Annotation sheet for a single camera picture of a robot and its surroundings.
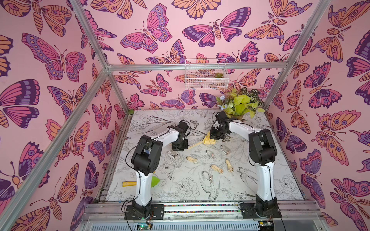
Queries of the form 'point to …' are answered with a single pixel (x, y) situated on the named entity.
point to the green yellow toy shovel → (154, 181)
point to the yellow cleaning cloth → (207, 140)
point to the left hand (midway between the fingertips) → (185, 148)
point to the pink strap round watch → (211, 154)
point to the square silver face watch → (206, 175)
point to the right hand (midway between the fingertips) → (211, 135)
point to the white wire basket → (206, 74)
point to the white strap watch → (225, 149)
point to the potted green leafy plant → (240, 101)
